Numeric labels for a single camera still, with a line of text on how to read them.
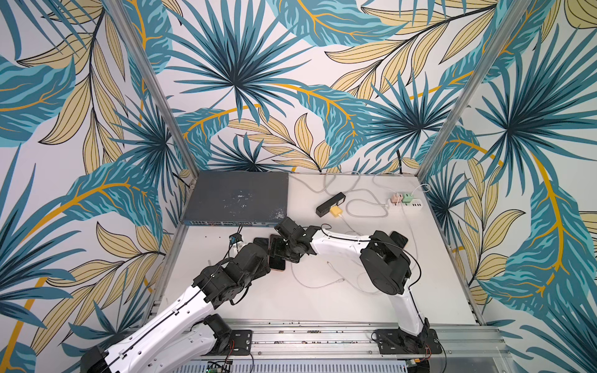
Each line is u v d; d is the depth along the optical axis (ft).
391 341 2.30
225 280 1.73
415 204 3.49
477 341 2.58
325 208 3.39
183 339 1.84
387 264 1.72
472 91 2.83
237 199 3.39
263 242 3.11
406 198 3.39
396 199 3.30
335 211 3.43
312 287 2.83
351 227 3.32
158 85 2.83
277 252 2.62
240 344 2.41
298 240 2.30
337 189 3.67
